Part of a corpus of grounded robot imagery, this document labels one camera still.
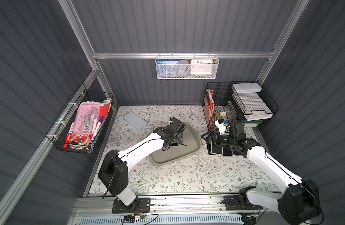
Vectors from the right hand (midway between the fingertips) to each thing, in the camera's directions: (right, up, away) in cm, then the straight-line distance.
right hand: (210, 136), depth 80 cm
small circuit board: (-44, -42, -8) cm, 62 cm away
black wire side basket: (-72, +5, -17) cm, 74 cm away
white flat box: (+33, +33, +22) cm, 52 cm away
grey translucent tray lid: (-52, +9, +32) cm, 62 cm away
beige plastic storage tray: (-9, -8, +17) cm, 21 cm away
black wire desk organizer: (+25, +18, +39) cm, 49 cm away
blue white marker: (-59, +10, -8) cm, 60 cm away
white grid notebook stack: (+32, +20, +14) cm, 40 cm away
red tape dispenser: (-65, +1, -13) cm, 67 cm away
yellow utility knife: (+12, +10, +32) cm, 35 cm away
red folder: (-60, +15, -3) cm, 62 cm away
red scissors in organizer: (+7, +23, +25) cm, 35 cm away
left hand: (-19, -1, +3) cm, 19 cm away
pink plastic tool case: (-66, +11, -8) cm, 68 cm away
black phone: (+6, -10, +11) cm, 16 cm away
